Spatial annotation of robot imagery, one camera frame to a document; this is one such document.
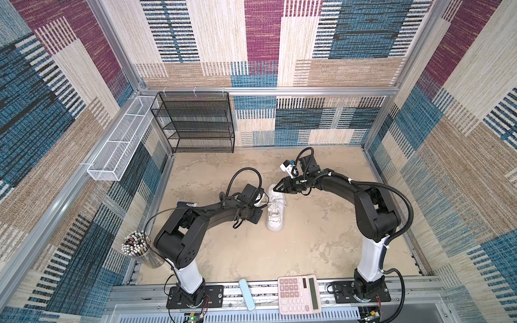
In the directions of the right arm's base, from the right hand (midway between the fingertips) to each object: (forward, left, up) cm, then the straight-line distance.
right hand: (278, 191), depth 91 cm
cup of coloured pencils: (-25, +49, +10) cm, 56 cm away
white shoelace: (-9, +2, -3) cm, 10 cm away
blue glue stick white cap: (-1, +40, -8) cm, 41 cm away
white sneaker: (-14, +1, -6) cm, 15 cm away
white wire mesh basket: (+14, +75, +9) cm, 76 cm away
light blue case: (-38, +14, -6) cm, 41 cm away
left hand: (-6, +10, -8) cm, 14 cm away
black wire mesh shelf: (+40, +41, +8) cm, 58 cm away
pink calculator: (-39, -4, -7) cm, 40 cm away
